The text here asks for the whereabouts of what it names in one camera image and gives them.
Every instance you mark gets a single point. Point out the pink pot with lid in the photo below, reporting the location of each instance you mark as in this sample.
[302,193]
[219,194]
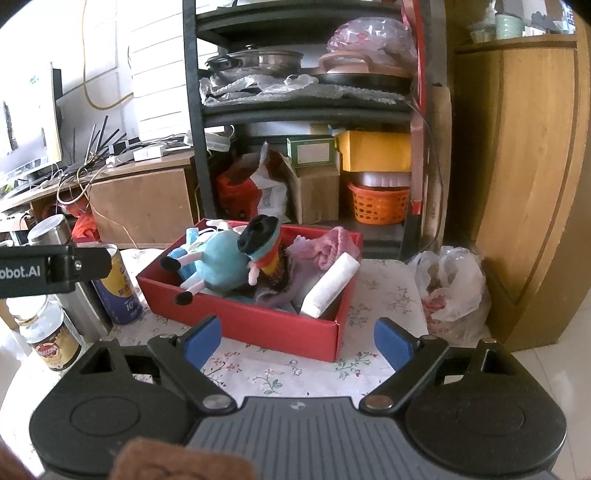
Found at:
[346,62]

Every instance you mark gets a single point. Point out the dark striped plush doll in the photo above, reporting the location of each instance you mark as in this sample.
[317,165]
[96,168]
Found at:
[261,233]

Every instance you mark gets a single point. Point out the pink knitted cloth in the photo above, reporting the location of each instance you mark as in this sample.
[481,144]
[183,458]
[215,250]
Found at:
[330,244]

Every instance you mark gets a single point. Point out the red cardboard box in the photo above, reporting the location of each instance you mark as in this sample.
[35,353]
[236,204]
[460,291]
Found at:
[258,323]

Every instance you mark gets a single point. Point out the white printed plastic bag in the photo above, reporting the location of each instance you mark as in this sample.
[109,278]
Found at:
[272,194]

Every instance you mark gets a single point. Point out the small glass bowl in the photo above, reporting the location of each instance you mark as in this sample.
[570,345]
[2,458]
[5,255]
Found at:
[480,34]

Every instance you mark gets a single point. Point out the white power adapter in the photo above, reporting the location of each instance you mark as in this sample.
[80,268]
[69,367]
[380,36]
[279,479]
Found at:
[150,153]

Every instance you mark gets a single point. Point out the black router with antennas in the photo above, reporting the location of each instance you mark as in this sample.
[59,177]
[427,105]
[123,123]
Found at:
[117,148]

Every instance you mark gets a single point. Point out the clear bag with pink print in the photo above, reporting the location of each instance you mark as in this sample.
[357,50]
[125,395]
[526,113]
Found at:
[369,37]

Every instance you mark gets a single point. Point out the red flat cardboard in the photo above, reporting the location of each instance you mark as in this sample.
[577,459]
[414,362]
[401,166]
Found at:
[421,69]

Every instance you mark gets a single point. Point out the blue and yellow drink can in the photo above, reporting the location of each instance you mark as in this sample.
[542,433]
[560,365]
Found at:
[120,286]

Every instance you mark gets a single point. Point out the orange plastic basket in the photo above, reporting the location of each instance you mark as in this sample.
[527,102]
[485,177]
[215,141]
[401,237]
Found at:
[376,205]

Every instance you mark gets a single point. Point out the brown cardboard box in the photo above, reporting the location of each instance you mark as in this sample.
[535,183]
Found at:
[316,194]

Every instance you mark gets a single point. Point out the glass jar with label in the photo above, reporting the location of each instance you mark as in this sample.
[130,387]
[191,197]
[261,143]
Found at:
[46,341]

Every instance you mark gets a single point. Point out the black metal shelf rack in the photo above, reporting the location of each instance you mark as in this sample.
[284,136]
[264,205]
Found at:
[196,115]

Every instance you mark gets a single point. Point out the white foam block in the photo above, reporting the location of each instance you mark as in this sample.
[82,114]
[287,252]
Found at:
[330,286]

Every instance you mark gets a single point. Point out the pink pig plush blue shirt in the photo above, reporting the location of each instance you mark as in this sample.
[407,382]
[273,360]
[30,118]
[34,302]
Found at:
[217,265]

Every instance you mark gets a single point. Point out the flat screen monitor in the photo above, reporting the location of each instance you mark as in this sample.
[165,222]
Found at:
[27,124]

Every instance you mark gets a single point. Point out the tall wooden cabinet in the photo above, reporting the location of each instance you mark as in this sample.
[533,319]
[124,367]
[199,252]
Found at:
[521,184]

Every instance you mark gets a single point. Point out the low wooden stand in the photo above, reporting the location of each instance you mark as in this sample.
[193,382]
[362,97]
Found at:
[138,207]

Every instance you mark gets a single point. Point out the steel thermos flask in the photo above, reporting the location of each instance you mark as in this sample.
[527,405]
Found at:
[51,230]

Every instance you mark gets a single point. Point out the bubble wrap sheet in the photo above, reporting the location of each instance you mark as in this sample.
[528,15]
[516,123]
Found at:
[240,87]

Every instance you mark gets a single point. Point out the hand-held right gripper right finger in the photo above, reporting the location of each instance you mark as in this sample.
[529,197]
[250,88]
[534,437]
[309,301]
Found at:
[395,344]

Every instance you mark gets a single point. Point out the steel pot with lid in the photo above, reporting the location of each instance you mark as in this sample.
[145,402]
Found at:
[263,60]

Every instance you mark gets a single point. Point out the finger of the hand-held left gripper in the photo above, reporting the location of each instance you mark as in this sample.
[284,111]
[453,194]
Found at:
[94,264]

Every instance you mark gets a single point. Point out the white and teal plush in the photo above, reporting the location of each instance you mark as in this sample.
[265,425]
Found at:
[193,237]

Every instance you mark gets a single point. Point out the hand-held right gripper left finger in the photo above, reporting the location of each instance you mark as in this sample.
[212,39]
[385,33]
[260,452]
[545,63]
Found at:
[203,341]

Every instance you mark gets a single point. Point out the green ceramic cup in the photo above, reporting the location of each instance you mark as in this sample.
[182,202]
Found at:
[508,26]

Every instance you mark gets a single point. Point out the black frying pan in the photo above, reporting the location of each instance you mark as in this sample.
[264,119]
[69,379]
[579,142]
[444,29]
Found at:
[364,83]

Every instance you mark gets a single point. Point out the clear plastic container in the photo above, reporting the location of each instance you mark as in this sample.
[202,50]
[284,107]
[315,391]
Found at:
[381,179]

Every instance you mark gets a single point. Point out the purple cloth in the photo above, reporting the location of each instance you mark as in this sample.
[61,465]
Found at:
[300,277]

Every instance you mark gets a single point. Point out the yellow box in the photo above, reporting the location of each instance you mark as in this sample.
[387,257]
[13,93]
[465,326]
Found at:
[374,150]

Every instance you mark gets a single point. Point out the brown cardboard sheet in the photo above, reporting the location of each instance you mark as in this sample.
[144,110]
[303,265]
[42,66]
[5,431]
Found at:
[438,184]

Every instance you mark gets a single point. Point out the small green box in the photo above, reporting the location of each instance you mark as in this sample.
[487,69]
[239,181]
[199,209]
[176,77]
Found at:
[311,152]

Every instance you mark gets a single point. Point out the white power strip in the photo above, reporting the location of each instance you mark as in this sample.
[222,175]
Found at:
[217,144]

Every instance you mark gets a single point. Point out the red crumpled plastic bag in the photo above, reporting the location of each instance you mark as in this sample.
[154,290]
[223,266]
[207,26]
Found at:
[85,228]

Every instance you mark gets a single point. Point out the white pump bottle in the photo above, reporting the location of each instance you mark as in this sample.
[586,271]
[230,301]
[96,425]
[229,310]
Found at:
[489,16]

